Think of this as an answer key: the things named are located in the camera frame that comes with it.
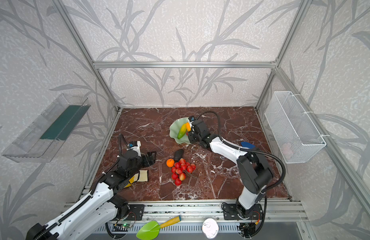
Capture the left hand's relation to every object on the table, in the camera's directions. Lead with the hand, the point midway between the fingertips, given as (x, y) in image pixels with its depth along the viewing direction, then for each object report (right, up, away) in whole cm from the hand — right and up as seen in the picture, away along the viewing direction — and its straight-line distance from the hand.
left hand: (153, 149), depth 82 cm
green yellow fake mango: (+14, +8, +19) cm, 25 cm away
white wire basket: (+65, +10, -21) cm, 69 cm away
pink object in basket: (+69, +1, -9) cm, 69 cm away
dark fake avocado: (+13, -5, +8) cm, 16 cm away
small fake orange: (+8, -9, +6) cm, 14 cm away
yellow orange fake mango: (+19, +13, -2) cm, 23 cm away
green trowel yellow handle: (+3, -36, -13) cm, 38 cm away
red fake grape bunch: (+15, -12, 0) cm, 19 cm away
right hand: (+22, +12, +9) cm, 26 cm away
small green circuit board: (-10, -34, -12) cm, 37 cm away
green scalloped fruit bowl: (+9, +10, +21) cm, 25 cm away
